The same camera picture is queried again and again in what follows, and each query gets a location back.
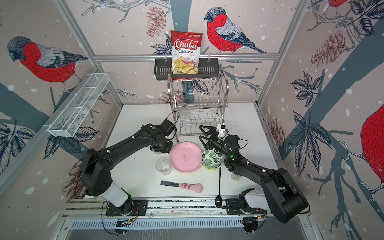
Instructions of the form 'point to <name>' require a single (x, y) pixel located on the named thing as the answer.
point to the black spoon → (218, 201)
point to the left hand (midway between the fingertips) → (167, 150)
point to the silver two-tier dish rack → (196, 102)
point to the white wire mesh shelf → (78, 104)
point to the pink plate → (186, 157)
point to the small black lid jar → (234, 177)
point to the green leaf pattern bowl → (211, 159)
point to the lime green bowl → (213, 169)
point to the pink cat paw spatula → (196, 187)
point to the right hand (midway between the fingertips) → (196, 135)
